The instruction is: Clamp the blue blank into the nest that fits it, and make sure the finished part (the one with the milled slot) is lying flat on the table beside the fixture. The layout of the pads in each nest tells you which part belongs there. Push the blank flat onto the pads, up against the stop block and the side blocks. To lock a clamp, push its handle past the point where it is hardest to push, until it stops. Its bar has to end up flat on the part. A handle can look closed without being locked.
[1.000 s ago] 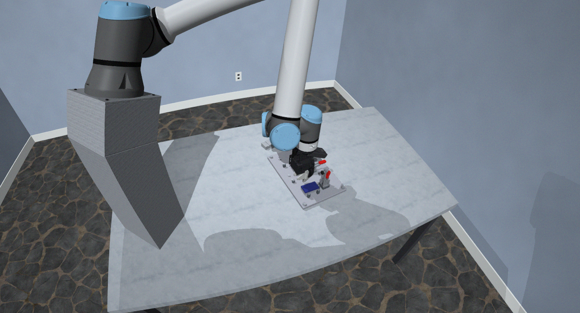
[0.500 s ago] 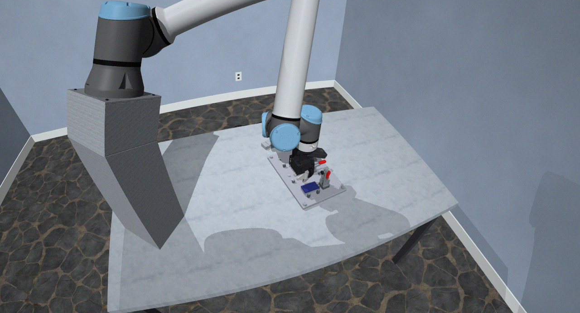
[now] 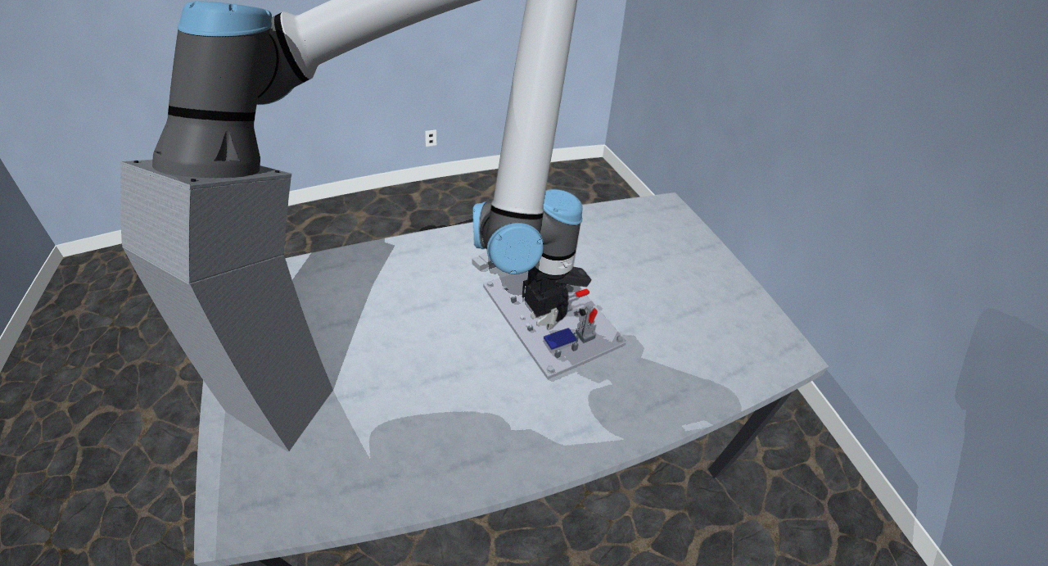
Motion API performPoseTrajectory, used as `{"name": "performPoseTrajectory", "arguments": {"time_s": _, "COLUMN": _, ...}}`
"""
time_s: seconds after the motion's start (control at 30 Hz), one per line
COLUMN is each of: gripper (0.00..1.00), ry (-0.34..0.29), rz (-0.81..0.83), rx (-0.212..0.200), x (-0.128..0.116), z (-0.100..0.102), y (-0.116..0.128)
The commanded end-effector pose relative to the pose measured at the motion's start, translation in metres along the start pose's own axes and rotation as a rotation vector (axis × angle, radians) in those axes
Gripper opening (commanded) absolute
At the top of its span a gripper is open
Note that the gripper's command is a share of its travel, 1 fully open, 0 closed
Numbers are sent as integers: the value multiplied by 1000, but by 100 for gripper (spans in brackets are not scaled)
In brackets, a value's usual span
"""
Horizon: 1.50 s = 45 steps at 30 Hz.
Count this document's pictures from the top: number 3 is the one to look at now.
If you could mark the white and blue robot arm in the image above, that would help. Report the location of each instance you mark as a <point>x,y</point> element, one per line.
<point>223,56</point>

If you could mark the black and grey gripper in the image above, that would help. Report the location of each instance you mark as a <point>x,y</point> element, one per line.
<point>543,299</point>

